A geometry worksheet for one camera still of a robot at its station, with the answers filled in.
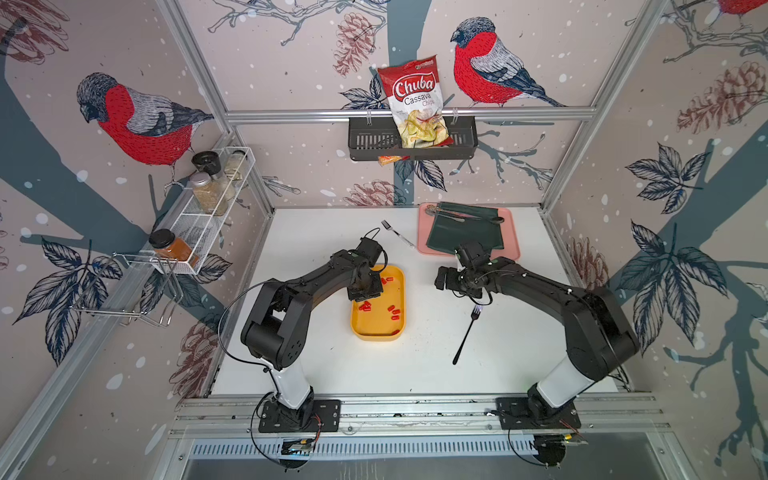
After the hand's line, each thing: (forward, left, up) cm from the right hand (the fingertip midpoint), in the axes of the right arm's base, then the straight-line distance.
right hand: (445, 283), depth 92 cm
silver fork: (+28, +20, -5) cm, 35 cm away
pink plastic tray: (+18, -26, -6) cm, 32 cm away
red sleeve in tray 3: (-9, +16, -6) cm, 19 cm away
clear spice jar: (+20, +63, +30) cm, 72 cm away
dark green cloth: (+24, -4, -5) cm, 25 cm away
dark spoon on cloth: (+39, +1, -6) cm, 39 cm away
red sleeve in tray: (-6, +25, -6) cm, 26 cm away
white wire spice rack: (-1, +67, +26) cm, 72 cm away
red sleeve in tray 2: (-7, +16, -6) cm, 19 cm away
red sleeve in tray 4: (+3, +20, -5) cm, 21 cm away
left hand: (-2, +21, -1) cm, 21 cm away
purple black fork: (-7, -10, -7) cm, 14 cm away
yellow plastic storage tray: (-10, +20, -5) cm, 22 cm away
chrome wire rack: (-21, +67, +30) cm, 77 cm away
